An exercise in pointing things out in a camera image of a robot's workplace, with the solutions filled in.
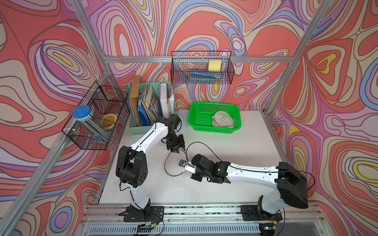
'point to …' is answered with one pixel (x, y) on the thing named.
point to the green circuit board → (143, 228)
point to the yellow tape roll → (108, 120)
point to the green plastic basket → (201, 113)
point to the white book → (164, 101)
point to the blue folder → (143, 117)
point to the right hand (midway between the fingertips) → (191, 169)
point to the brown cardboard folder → (134, 98)
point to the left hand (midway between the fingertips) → (185, 149)
